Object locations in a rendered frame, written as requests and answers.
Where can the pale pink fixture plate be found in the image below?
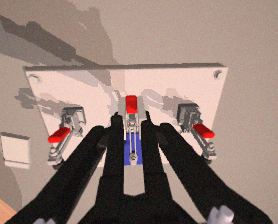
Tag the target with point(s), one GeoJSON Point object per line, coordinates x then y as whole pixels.
{"type": "Point", "coordinates": [98, 91]}

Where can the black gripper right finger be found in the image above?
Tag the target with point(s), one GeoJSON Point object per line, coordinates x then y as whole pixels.
{"type": "Point", "coordinates": [216, 202]}

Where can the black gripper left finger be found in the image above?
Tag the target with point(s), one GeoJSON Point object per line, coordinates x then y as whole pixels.
{"type": "Point", "coordinates": [57, 200]}

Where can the blue rectangular plate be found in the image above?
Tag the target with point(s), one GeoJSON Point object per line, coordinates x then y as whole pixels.
{"type": "Point", "coordinates": [127, 148]}

